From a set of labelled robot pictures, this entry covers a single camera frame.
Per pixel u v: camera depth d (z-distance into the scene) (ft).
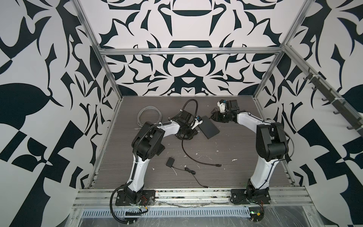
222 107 3.01
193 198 2.45
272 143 1.71
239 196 2.44
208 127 3.34
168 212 2.34
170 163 2.80
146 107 3.64
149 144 1.79
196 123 2.92
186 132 2.90
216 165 2.80
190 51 3.05
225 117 2.80
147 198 2.39
